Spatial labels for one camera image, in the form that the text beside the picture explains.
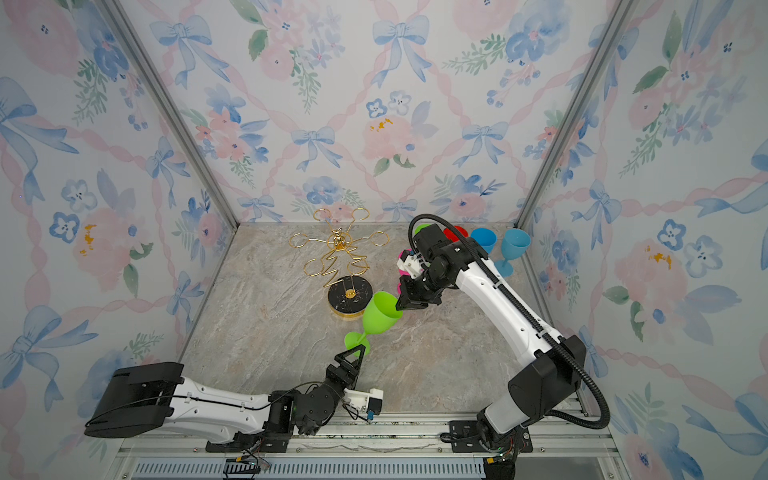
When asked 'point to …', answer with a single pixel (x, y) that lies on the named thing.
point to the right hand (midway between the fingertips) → (398, 304)
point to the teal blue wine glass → (514, 244)
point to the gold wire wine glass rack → (349, 294)
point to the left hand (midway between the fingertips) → (356, 348)
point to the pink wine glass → (402, 273)
